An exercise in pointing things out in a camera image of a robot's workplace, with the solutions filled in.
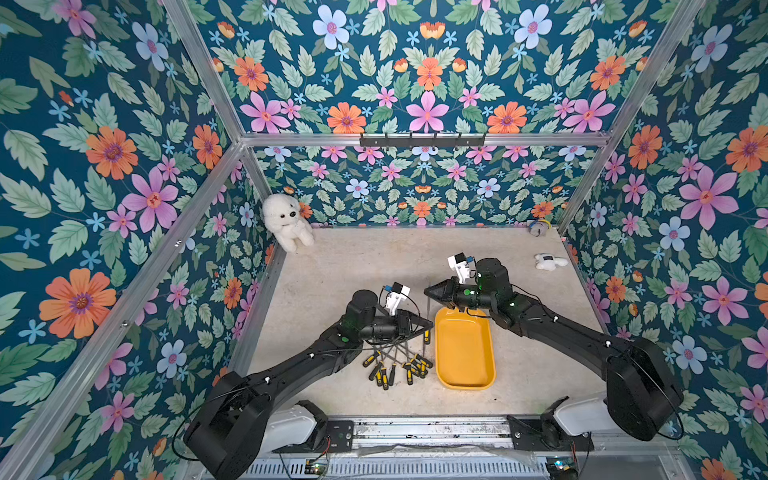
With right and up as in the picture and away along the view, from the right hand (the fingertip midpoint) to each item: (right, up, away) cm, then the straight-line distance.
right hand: (425, 291), depth 77 cm
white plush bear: (-48, +22, +25) cm, 58 cm away
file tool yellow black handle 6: (-4, -23, +5) cm, 24 cm away
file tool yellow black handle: (0, -11, -5) cm, 12 cm away
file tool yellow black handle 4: (-11, -25, +5) cm, 28 cm away
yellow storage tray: (+12, -19, +11) cm, 25 cm away
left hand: (+1, -8, -6) cm, 10 cm away
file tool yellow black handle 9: (-4, -22, +7) cm, 24 cm away
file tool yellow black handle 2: (-15, -21, +9) cm, 27 cm away
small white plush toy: (+46, +7, +28) cm, 55 cm away
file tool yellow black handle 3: (-13, -24, +6) cm, 28 cm away
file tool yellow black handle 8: (-1, -23, +7) cm, 24 cm away
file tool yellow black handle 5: (-9, -24, +7) cm, 27 cm away
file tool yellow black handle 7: (-1, -20, +7) cm, 21 cm away
